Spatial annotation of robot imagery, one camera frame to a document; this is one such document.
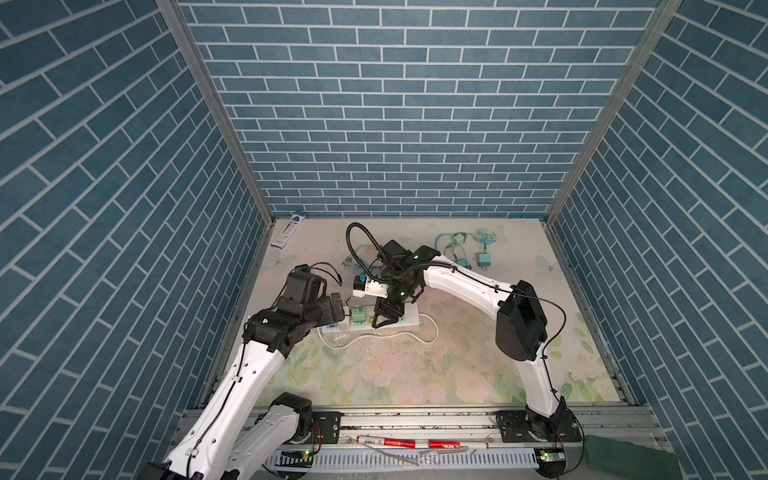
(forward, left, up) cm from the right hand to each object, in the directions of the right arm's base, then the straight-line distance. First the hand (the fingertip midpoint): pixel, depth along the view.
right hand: (374, 311), depth 83 cm
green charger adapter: (+1, +5, -4) cm, 7 cm away
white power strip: (+3, -10, -9) cm, 14 cm away
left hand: (-3, +11, +7) cm, 13 cm away
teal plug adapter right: (+28, -35, -9) cm, 46 cm away
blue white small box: (+37, +40, -9) cm, 55 cm away
